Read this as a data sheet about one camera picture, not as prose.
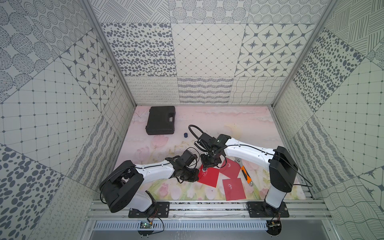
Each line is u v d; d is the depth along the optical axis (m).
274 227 0.73
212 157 0.70
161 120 1.04
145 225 0.72
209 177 0.86
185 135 1.02
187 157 0.70
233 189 0.81
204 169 0.82
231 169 0.88
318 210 0.76
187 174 0.74
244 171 0.86
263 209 0.66
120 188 0.43
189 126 0.73
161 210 0.74
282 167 0.45
